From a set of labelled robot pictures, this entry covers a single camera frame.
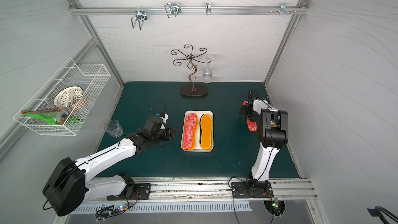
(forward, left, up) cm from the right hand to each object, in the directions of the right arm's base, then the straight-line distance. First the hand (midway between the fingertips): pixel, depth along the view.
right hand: (246, 114), depth 101 cm
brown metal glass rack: (+19, +39, +1) cm, 44 cm away
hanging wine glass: (+16, +26, +21) cm, 37 cm away
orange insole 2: (-19, +33, +1) cm, 38 cm away
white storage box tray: (-24, +30, 0) cm, 39 cm away
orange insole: (-20, +26, +1) cm, 33 cm away
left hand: (-20, +43, +9) cm, 48 cm away
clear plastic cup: (-15, +83, +1) cm, 84 cm away
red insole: (-11, +36, +3) cm, 38 cm away
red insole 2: (-8, -3, 0) cm, 9 cm away
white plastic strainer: (-19, +88, +36) cm, 97 cm away
